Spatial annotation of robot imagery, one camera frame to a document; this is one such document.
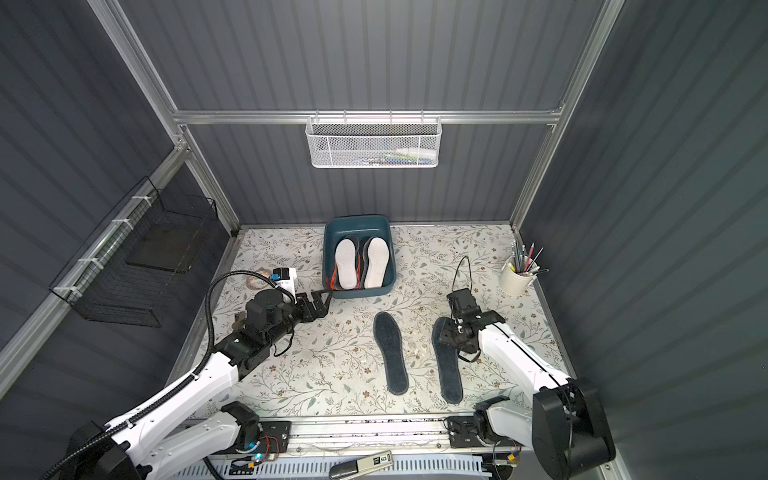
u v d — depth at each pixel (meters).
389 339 0.89
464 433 0.74
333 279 1.02
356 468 0.66
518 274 0.92
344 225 1.16
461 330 0.62
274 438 0.72
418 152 0.86
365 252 1.08
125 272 0.73
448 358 0.86
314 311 0.70
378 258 1.05
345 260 1.07
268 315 0.59
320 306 0.71
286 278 0.70
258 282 1.04
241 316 0.94
